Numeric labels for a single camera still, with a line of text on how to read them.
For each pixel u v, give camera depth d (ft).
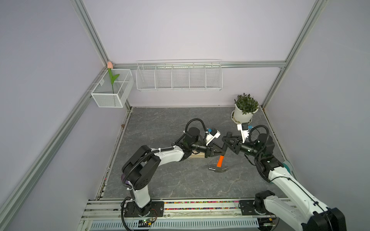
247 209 2.42
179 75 3.21
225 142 2.32
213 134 2.30
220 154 2.42
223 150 2.38
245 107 3.25
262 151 1.93
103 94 2.53
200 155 2.43
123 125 3.79
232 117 3.74
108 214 2.42
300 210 1.47
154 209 2.42
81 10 2.29
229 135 2.32
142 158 1.62
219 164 2.50
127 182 1.56
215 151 2.37
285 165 2.87
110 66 2.93
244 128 2.15
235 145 2.18
